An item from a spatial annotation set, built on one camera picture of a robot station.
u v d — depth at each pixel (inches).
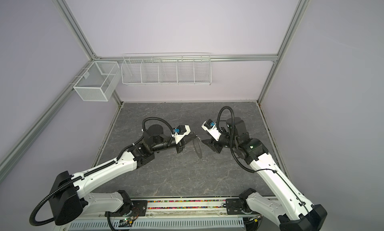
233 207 28.4
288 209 15.8
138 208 29.0
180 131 22.4
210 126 22.8
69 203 15.1
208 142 24.1
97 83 38.0
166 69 38.7
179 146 23.9
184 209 29.2
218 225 27.4
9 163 19.8
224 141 23.5
